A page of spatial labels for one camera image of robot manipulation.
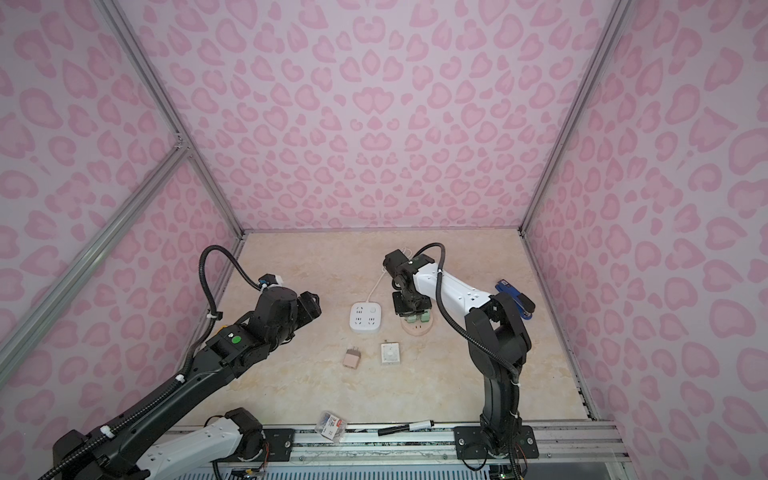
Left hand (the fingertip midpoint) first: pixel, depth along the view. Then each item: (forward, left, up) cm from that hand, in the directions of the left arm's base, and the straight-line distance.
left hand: (318, 302), depth 77 cm
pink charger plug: (-8, -7, -19) cm, 21 cm away
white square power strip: (+5, -10, -17) cm, 20 cm away
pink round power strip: (0, -26, -17) cm, 31 cm away
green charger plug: (0, -28, -9) cm, 30 cm away
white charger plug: (-7, -18, -17) cm, 26 cm away
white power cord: (+22, -15, -20) cm, 34 cm away
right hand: (+4, -23, -12) cm, 26 cm away
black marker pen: (-25, -23, -18) cm, 39 cm away
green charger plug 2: (+2, -25, -14) cm, 28 cm away
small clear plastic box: (-25, -3, -18) cm, 31 cm away
